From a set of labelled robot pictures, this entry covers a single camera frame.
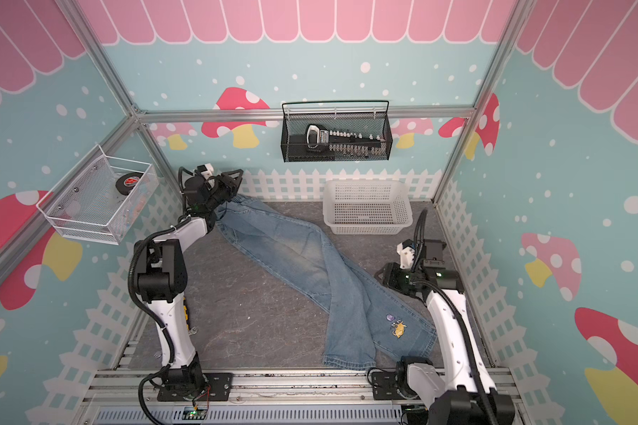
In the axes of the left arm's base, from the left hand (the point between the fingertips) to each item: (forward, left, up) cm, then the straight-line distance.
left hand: (245, 174), depth 95 cm
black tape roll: (-15, +31, +8) cm, 35 cm away
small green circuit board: (-69, +5, -27) cm, 74 cm away
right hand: (-35, -46, -8) cm, 59 cm away
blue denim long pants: (-46, -42, -21) cm, 66 cm away
